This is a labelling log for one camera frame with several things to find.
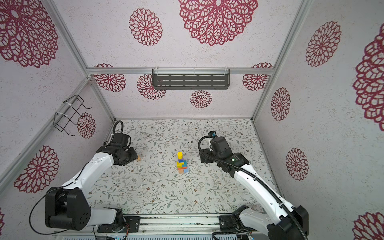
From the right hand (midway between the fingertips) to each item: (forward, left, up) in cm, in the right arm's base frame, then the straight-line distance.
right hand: (206, 149), depth 78 cm
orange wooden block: (-1, +12, -18) cm, 22 cm away
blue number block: (-1, +14, -11) cm, 18 cm away
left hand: (-1, +42, -10) cm, 43 cm away
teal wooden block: (-1, +12, -15) cm, 20 cm away
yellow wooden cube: (-2, +15, -14) cm, 21 cm away
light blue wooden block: (-2, +12, -20) cm, 23 cm away
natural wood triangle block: (-4, +36, -4) cm, 37 cm away
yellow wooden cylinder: (0, +14, -6) cm, 16 cm away
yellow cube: (-2, +15, -14) cm, 21 cm away
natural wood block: (-3, +15, -20) cm, 25 cm away
